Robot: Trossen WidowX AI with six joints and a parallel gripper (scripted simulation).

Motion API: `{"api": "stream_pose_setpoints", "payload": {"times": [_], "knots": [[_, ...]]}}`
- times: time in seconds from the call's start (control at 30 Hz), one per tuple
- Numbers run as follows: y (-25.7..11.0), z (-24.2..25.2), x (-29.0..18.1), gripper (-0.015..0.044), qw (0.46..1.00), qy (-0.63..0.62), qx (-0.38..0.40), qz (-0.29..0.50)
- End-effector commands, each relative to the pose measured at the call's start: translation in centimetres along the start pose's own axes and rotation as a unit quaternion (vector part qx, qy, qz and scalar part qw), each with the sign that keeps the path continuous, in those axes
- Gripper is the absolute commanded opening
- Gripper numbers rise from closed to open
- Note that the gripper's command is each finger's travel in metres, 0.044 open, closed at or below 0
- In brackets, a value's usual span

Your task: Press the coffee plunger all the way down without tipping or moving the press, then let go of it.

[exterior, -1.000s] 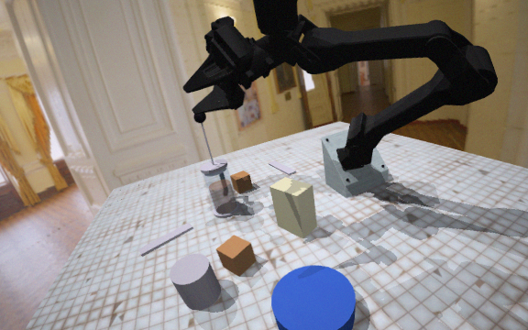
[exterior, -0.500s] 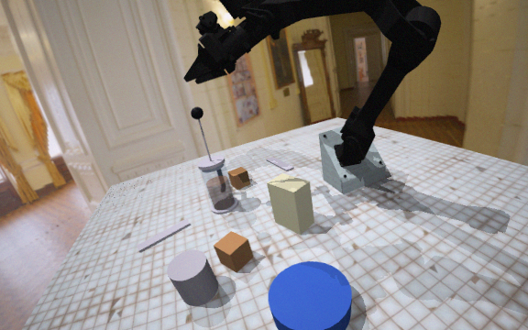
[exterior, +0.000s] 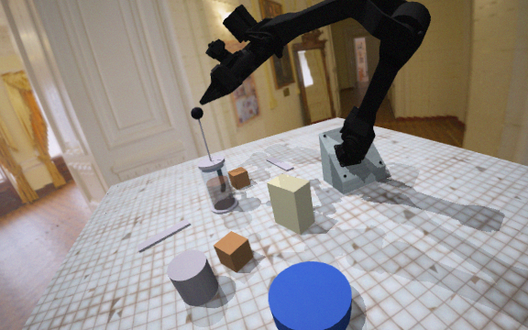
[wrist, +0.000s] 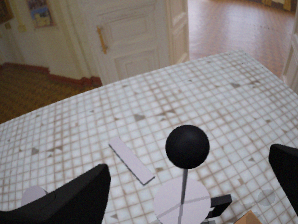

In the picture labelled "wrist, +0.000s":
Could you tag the coffee press with black knob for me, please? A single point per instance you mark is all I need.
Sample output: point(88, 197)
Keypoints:
point(185, 201)

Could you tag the brown cube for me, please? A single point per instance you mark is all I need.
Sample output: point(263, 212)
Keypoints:
point(248, 218)

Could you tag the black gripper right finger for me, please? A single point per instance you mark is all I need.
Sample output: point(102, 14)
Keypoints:
point(284, 161)

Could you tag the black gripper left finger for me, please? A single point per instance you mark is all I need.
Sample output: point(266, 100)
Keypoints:
point(81, 201)

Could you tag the grey cylinder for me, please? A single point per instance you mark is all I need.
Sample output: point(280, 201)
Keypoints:
point(31, 194)

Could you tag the pale lilac flat bar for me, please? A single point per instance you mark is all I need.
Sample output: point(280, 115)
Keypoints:
point(139, 169)

